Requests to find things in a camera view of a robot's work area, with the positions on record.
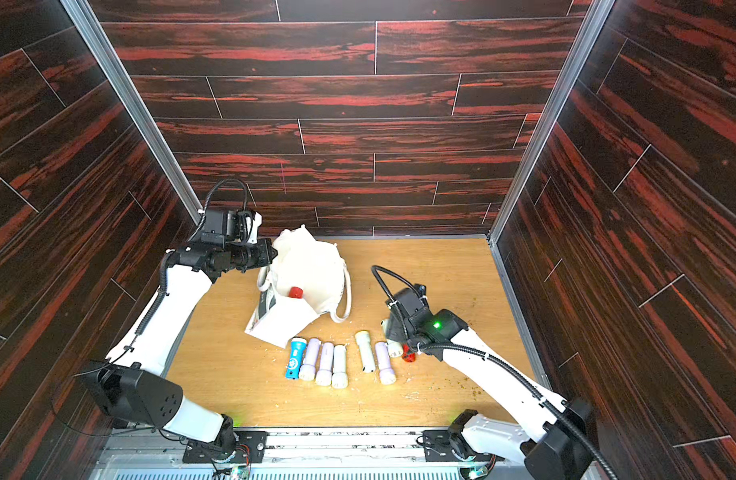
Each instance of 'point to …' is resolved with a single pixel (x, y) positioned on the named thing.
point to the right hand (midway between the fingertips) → (406, 324)
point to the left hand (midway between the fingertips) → (279, 250)
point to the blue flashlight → (296, 358)
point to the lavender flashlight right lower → (387, 375)
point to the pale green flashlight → (395, 348)
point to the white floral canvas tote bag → (315, 266)
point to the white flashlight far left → (308, 370)
